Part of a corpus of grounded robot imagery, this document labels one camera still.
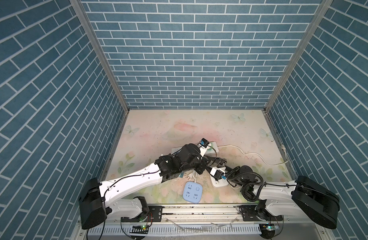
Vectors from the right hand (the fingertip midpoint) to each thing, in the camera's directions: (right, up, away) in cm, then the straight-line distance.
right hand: (204, 157), depth 72 cm
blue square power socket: (-6, -20, +7) cm, 22 cm away
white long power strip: (+8, 0, +24) cm, 26 cm away
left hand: (+2, -2, 0) cm, 3 cm away
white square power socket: (+10, -16, +9) cm, 21 cm away
